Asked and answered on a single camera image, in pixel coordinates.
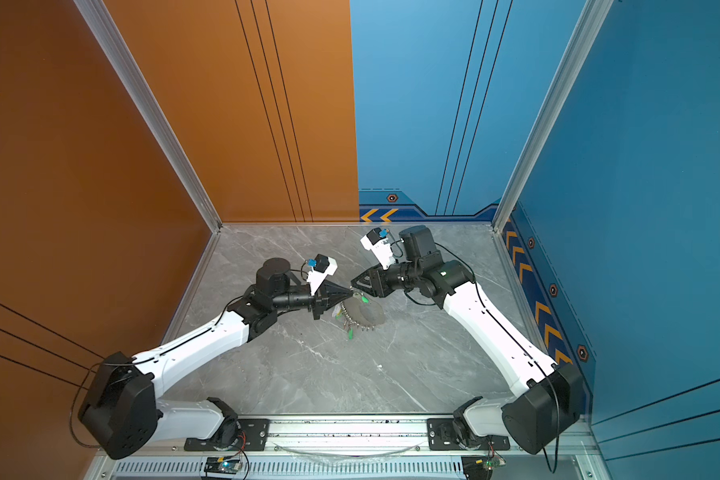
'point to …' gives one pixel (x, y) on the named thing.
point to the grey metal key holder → (363, 311)
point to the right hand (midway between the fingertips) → (355, 281)
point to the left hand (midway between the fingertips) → (351, 292)
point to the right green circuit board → (491, 463)
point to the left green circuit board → (222, 465)
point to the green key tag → (364, 299)
